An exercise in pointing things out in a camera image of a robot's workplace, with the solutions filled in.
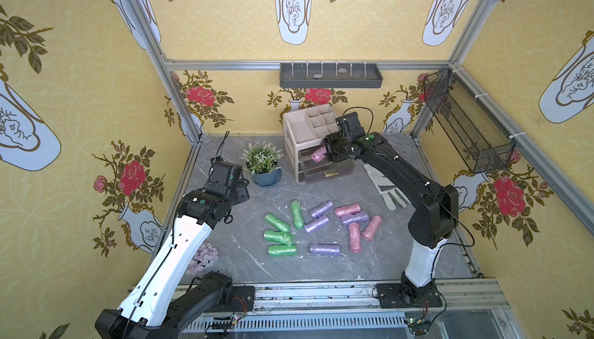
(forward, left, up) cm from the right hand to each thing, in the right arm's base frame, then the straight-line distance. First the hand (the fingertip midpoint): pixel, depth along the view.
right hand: (315, 146), depth 85 cm
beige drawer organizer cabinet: (+8, +5, 0) cm, 9 cm away
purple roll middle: (-21, -1, -21) cm, 30 cm away
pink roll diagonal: (-21, -22, -22) cm, 38 cm away
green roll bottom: (-31, +11, -20) cm, 39 cm away
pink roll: (-1, -1, -4) cm, 4 cm away
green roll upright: (-15, +7, -21) cm, 27 cm away
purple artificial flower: (-36, +35, -12) cm, 52 cm away
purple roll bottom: (-30, -4, -21) cm, 37 cm away
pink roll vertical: (-25, -15, -21) cm, 37 cm away
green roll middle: (-27, +11, -19) cm, 35 cm away
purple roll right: (-18, -18, -21) cm, 33 cm away
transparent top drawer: (-2, 0, -13) cm, 13 cm away
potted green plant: (-3, +20, -6) cm, 21 cm away
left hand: (-18, +24, -1) cm, 30 cm away
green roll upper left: (-21, +14, -20) cm, 32 cm away
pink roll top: (-14, -13, -21) cm, 29 cm away
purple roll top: (-15, -4, -22) cm, 27 cm away
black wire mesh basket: (+4, -59, +2) cm, 60 cm away
